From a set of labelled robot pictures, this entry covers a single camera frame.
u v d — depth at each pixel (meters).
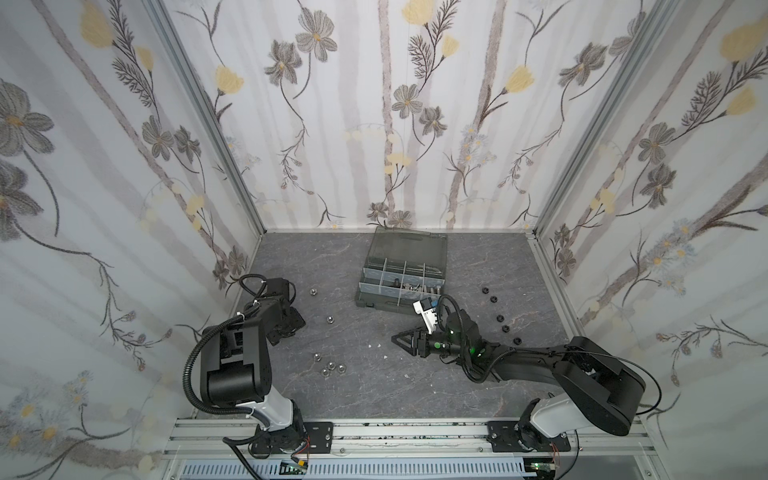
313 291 1.01
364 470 0.70
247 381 0.46
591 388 0.44
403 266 1.04
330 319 0.95
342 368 0.85
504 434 0.73
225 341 0.50
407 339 0.77
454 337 0.67
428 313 0.76
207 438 0.75
